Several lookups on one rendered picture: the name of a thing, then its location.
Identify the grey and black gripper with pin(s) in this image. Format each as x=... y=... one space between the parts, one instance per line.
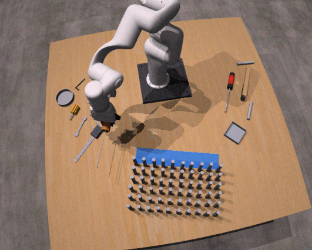
x=107 y=116

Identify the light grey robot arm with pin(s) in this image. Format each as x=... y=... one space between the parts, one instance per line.
x=152 y=16

